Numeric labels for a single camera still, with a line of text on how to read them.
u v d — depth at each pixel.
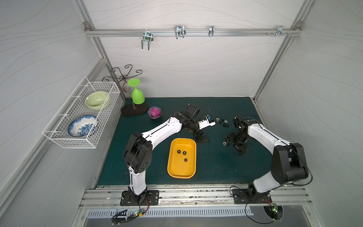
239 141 0.75
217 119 1.07
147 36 0.78
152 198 0.74
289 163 0.45
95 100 0.72
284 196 0.76
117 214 0.69
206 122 0.72
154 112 1.04
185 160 0.86
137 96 0.91
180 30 0.75
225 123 1.04
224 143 0.93
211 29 0.72
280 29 0.77
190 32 0.79
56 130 0.56
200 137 0.72
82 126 0.64
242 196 0.73
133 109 1.11
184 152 0.89
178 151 0.90
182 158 0.88
